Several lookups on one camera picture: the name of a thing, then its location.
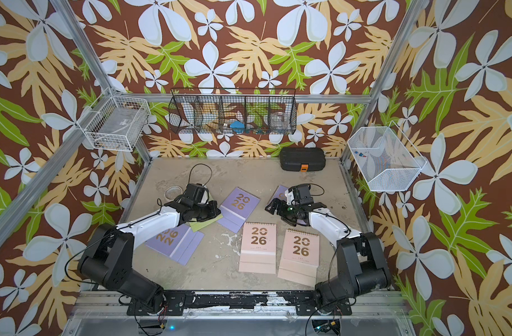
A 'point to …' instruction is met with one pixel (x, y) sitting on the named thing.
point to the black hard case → (303, 159)
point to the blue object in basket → (238, 127)
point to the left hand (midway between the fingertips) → (224, 209)
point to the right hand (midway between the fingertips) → (272, 211)
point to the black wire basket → (230, 110)
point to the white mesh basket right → (387, 158)
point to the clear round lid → (173, 192)
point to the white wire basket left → (117, 124)
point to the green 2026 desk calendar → (197, 225)
